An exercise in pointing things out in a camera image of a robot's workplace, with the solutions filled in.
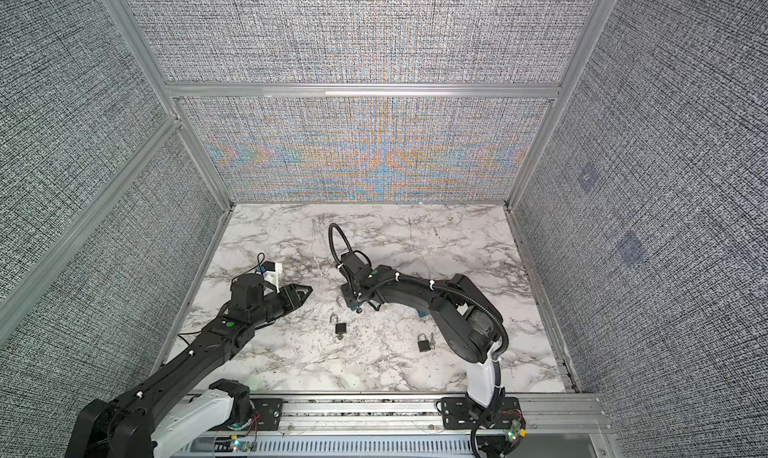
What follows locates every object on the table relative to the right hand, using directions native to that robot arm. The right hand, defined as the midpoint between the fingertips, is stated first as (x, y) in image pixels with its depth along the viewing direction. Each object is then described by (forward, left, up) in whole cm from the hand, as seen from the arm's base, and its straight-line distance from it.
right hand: (352, 291), depth 92 cm
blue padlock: (-6, -21, -3) cm, 22 cm away
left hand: (-5, +10, +9) cm, 14 cm away
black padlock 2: (-15, -21, -3) cm, 26 cm away
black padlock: (-10, +3, -3) cm, 11 cm away
